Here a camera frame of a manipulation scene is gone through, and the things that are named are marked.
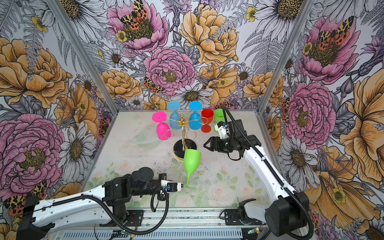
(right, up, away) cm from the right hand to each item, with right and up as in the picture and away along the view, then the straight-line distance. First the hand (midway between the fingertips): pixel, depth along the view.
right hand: (209, 150), depth 76 cm
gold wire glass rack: (-12, +1, +25) cm, 28 cm away
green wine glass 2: (+8, +18, +21) cm, 29 cm away
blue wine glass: (-18, +15, +2) cm, 23 cm away
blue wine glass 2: (-7, +16, +12) cm, 21 cm away
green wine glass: (-9, -3, -5) cm, 10 cm away
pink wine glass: (-24, +9, +7) cm, 27 cm away
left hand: (-14, -14, -8) cm, 22 cm away
